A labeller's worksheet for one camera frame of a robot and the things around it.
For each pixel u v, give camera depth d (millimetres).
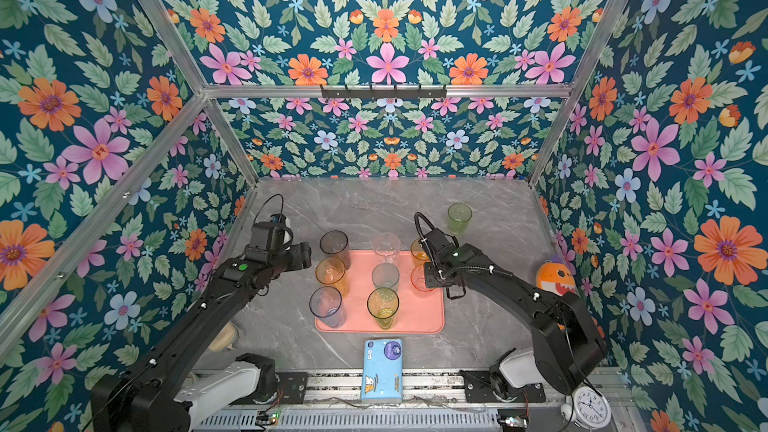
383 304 729
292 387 739
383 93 927
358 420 766
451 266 591
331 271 877
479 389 734
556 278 840
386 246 917
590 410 677
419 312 867
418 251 697
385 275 859
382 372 716
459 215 1045
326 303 777
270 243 616
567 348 398
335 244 883
